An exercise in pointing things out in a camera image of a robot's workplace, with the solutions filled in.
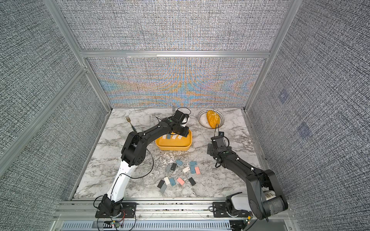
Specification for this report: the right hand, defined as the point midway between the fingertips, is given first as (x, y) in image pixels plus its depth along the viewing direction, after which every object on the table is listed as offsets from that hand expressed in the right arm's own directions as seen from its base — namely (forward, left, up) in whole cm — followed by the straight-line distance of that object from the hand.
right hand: (218, 143), depth 91 cm
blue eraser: (-9, +25, -7) cm, 27 cm away
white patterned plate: (+26, +7, -6) cm, 28 cm away
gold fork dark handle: (+26, +65, -8) cm, 70 cm away
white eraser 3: (-14, +21, -7) cm, 26 cm away
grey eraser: (-13, +31, -6) cm, 35 cm away
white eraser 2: (+8, +24, -5) cm, 26 cm away
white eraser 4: (-20, +32, -7) cm, 38 cm away
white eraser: (+9, +28, -5) cm, 30 cm away
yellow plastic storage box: (+2, +28, -5) cm, 28 cm away
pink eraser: (-15, +14, -7) cm, 21 cm away
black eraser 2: (-22, +35, -6) cm, 42 cm away
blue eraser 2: (-14, +16, -7) cm, 23 cm away
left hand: (+12, +18, -3) cm, 21 cm away
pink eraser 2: (-21, +24, -7) cm, 32 cm away
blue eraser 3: (-21, +28, -6) cm, 36 cm away
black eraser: (-12, +28, -6) cm, 31 cm away
